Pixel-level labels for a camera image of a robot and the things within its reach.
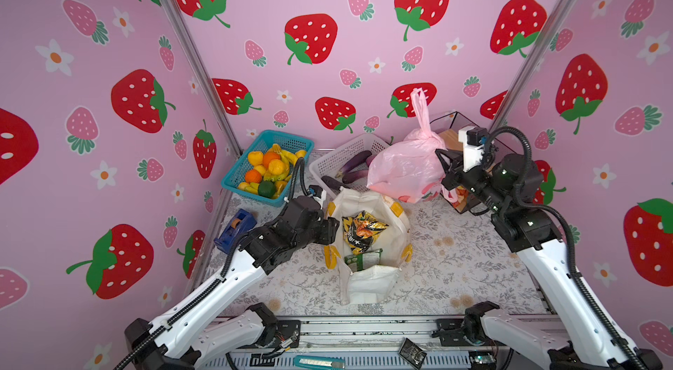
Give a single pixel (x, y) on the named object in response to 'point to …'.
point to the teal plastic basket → (270, 138)
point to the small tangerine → (252, 176)
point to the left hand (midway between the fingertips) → (333, 221)
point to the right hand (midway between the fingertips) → (437, 148)
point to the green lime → (266, 188)
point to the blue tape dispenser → (240, 224)
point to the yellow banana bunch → (288, 159)
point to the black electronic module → (413, 353)
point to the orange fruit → (269, 156)
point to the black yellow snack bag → (361, 231)
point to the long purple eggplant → (352, 161)
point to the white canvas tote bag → (378, 283)
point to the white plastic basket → (329, 164)
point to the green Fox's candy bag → (364, 260)
